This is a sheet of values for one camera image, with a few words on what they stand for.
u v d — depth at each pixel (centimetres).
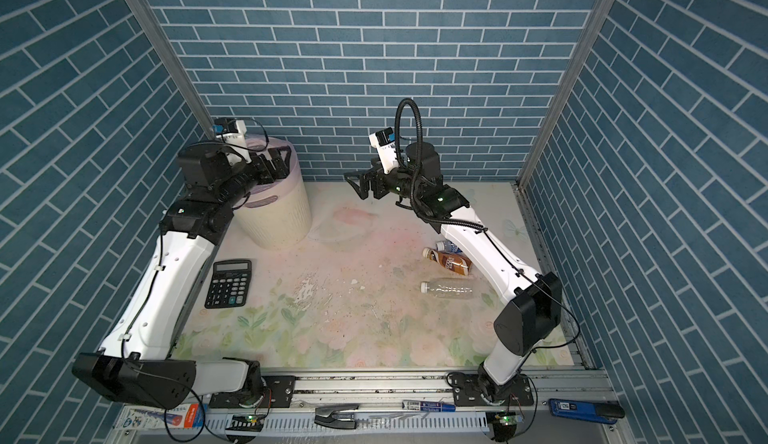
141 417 69
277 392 74
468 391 74
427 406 71
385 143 61
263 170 60
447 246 99
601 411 72
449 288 90
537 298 43
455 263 93
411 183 56
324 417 69
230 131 56
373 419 71
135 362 37
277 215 88
